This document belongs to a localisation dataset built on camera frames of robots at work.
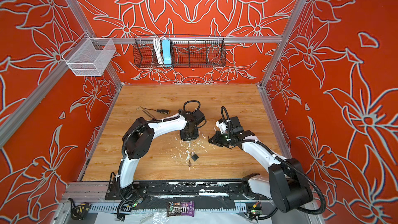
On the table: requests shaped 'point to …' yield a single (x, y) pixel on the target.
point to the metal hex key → (142, 108)
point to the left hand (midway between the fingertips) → (194, 138)
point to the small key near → (189, 163)
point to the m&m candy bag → (186, 208)
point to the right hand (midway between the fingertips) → (207, 140)
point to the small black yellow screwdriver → (153, 118)
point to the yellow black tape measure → (78, 211)
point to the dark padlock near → (194, 156)
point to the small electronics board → (253, 210)
